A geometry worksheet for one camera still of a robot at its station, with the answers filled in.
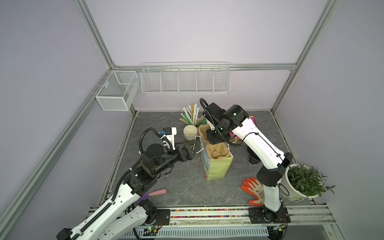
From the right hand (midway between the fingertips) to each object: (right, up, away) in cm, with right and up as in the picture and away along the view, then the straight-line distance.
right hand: (212, 141), depth 73 cm
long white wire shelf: (-15, +40, +26) cm, 50 cm away
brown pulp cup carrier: (+1, -5, 0) cm, 5 cm away
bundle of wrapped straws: (-13, +14, +26) cm, 33 cm away
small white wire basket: (-62, +31, +29) cm, 75 cm away
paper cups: (-12, +3, +18) cm, 22 cm away
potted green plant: (+40, -19, -5) cm, 45 cm away
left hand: (-9, -1, -10) cm, 13 cm away
